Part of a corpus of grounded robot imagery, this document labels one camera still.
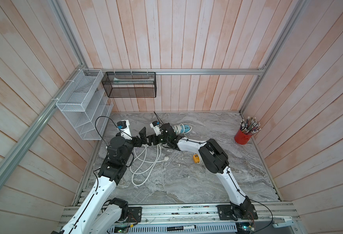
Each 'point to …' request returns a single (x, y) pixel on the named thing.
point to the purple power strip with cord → (146, 158)
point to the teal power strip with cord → (181, 128)
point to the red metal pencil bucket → (241, 138)
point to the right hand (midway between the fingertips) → (145, 138)
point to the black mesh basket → (130, 84)
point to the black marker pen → (177, 228)
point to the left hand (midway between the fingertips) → (138, 130)
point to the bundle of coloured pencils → (250, 126)
